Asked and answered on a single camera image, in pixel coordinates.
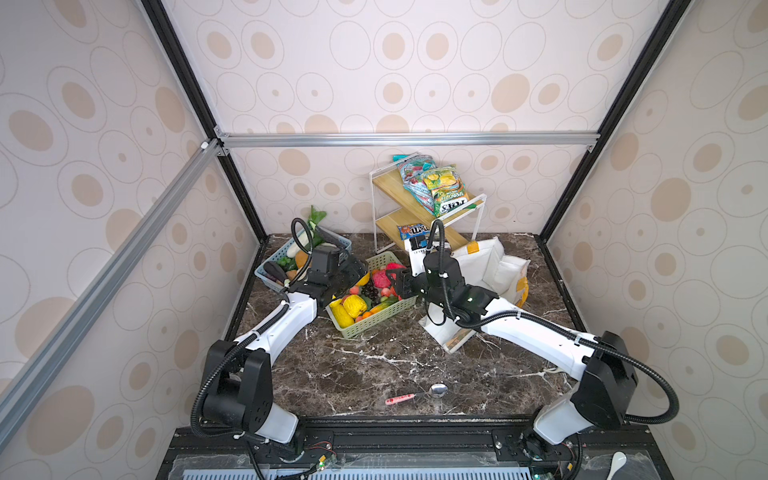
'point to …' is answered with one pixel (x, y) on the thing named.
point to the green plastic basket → (375, 264)
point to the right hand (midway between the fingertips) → (393, 270)
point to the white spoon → (619, 459)
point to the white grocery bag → (485, 262)
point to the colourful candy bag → (412, 168)
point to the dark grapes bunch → (372, 292)
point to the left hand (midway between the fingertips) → (369, 263)
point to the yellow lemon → (354, 305)
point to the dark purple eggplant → (274, 271)
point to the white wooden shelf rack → (392, 206)
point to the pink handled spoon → (436, 391)
